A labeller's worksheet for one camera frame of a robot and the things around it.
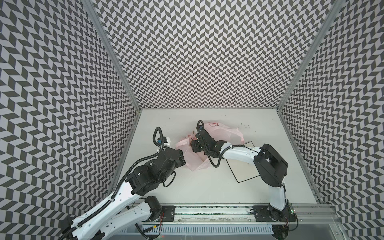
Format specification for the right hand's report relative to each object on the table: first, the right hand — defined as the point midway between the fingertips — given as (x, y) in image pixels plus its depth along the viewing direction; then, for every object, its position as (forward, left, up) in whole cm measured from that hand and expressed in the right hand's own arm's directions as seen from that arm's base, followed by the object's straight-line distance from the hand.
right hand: (194, 146), depth 91 cm
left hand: (-14, +4, +17) cm, 22 cm away
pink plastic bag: (-10, +1, +1) cm, 10 cm away
